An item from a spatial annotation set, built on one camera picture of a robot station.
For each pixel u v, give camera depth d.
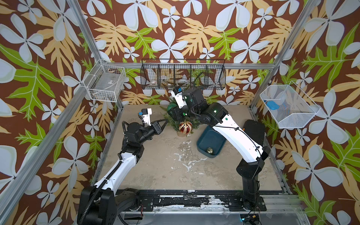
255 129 0.99
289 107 0.82
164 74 0.98
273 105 0.86
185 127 0.70
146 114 0.67
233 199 0.75
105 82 0.86
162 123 0.72
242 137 0.47
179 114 0.59
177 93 0.57
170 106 0.62
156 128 0.65
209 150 0.90
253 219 0.72
